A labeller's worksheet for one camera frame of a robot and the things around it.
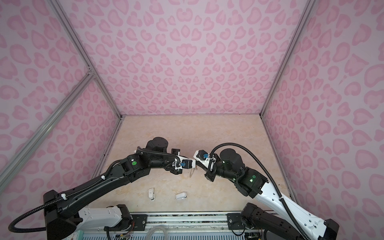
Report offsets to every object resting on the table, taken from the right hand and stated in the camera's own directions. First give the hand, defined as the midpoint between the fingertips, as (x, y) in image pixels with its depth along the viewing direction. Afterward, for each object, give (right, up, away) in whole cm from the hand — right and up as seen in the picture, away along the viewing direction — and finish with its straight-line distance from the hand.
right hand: (197, 162), depth 65 cm
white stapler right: (-9, -22, +15) cm, 27 cm away
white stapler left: (-24, -20, +13) cm, 34 cm away
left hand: (-1, +3, 0) cm, 3 cm away
